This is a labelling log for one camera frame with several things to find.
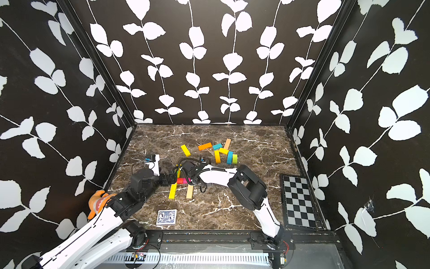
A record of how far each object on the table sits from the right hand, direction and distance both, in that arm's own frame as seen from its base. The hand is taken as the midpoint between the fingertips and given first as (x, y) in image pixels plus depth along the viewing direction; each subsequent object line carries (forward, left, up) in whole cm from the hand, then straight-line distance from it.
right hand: (198, 178), depth 94 cm
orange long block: (+23, -2, 0) cm, 23 cm away
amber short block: (+20, -14, 0) cm, 24 cm away
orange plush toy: (-17, +45, +8) cm, 49 cm away
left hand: (-4, +10, +19) cm, 22 cm away
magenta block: (-11, +3, +20) cm, 23 cm away
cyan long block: (+14, -18, 0) cm, 23 cm away
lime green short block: (+13, -21, +1) cm, 25 cm away
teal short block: (+23, -11, +1) cm, 25 cm away
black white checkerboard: (-14, -52, +1) cm, 54 cm away
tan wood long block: (-8, +4, +1) cm, 9 cm away
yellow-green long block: (-8, +13, +1) cm, 15 cm away
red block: (-12, +5, +21) cm, 24 cm away
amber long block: (+16, -10, -1) cm, 19 cm away
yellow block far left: (+20, +11, 0) cm, 22 cm away
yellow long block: (-9, +5, +23) cm, 26 cm away
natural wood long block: (+27, -17, 0) cm, 32 cm away
